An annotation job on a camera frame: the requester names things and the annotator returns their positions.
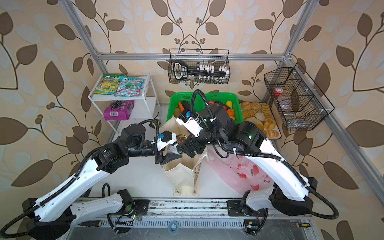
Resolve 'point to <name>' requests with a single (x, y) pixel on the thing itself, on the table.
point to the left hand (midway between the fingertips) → (180, 146)
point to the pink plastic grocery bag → (243, 173)
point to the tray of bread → (261, 114)
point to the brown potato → (177, 112)
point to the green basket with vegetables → (198, 103)
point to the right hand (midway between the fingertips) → (185, 139)
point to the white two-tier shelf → (121, 97)
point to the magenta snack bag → (119, 110)
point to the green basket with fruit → (231, 100)
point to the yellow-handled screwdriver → (307, 225)
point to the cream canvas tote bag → (186, 172)
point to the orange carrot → (181, 106)
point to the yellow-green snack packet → (109, 84)
